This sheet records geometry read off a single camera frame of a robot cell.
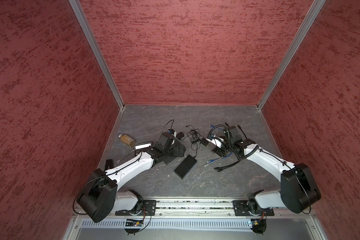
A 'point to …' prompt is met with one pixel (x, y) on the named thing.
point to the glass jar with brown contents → (129, 141)
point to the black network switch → (183, 168)
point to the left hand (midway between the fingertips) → (178, 151)
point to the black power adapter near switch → (180, 135)
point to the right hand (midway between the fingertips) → (215, 147)
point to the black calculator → (143, 145)
